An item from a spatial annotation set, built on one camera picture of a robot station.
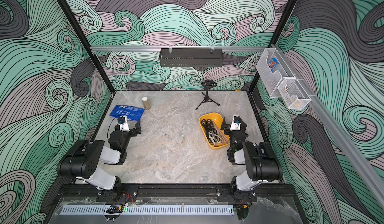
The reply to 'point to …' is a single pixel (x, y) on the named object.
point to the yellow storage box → (218, 118)
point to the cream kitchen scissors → (214, 137)
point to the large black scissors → (206, 123)
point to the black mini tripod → (207, 84)
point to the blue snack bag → (132, 113)
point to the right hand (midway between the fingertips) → (235, 119)
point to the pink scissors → (224, 138)
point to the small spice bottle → (146, 103)
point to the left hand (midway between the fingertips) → (131, 119)
